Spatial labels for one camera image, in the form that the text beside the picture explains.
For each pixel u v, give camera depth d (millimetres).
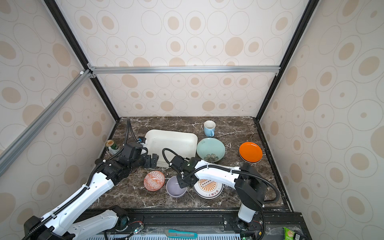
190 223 753
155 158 705
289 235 689
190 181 691
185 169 598
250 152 979
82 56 837
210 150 1007
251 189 436
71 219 419
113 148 921
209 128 1031
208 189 833
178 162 638
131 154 565
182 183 717
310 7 684
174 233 700
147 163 686
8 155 508
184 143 1089
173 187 832
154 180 872
